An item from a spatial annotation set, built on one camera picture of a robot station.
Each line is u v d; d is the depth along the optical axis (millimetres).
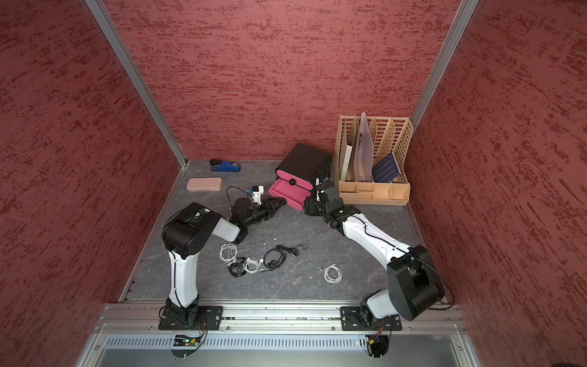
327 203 655
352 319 732
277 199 920
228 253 874
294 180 924
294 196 950
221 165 1146
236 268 840
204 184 1099
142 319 760
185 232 553
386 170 1027
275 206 887
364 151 1059
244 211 789
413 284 425
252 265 852
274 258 877
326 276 826
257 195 915
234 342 775
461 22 740
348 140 877
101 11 710
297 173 923
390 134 1043
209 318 739
